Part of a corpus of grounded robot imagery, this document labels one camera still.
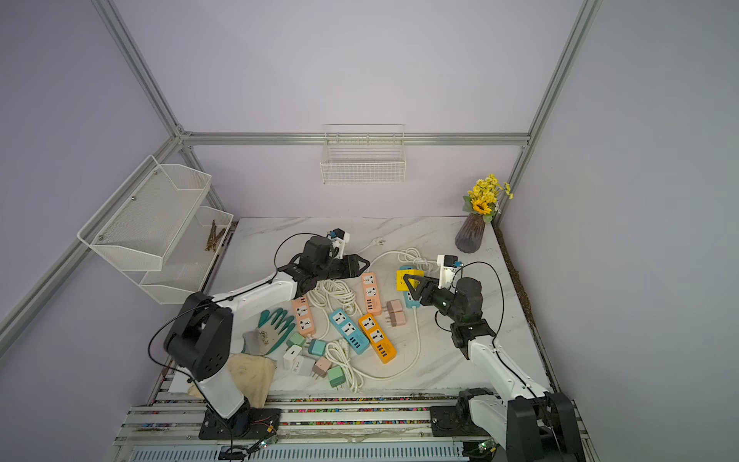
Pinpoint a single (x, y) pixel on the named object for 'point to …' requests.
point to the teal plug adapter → (317, 346)
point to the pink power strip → (370, 293)
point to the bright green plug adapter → (336, 376)
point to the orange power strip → (382, 345)
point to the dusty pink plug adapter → (321, 367)
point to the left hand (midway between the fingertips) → (363, 267)
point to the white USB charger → (291, 356)
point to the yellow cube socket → (401, 285)
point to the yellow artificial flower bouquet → (483, 197)
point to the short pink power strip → (303, 315)
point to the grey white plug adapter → (303, 366)
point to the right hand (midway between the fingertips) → (411, 282)
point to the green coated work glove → (273, 328)
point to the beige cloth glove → (254, 372)
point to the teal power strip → (409, 300)
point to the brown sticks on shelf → (214, 237)
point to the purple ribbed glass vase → (471, 234)
